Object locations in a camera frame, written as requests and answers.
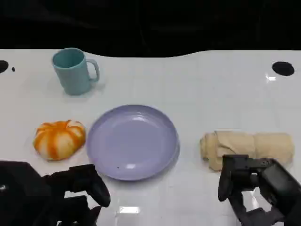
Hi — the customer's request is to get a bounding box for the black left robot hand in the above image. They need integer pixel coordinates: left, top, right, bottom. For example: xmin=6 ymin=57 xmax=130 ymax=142
xmin=0 ymin=160 xmax=111 ymax=226

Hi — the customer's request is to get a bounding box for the lilac plate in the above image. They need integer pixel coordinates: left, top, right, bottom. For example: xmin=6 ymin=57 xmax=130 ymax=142
xmin=86 ymin=104 xmax=181 ymax=181

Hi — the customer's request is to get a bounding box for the beige towel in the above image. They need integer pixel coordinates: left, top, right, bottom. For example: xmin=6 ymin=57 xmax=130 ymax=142
xmin=199 ymin=130 xmax=295 ymax=172

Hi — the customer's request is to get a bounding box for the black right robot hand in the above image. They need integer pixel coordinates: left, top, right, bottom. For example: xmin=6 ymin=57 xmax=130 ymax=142
xmin=218 ymin=154 xmax=301 ymax=226

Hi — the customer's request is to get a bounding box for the orange and white bread roll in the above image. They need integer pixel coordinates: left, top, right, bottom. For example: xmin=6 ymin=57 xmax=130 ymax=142
xmin=32 ymin=119 xmax=87 ymax=161

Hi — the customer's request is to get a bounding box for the pale green mug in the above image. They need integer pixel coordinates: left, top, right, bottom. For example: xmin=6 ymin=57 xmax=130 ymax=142
xmin=52 ymin=48 xmax=100 ymax=96

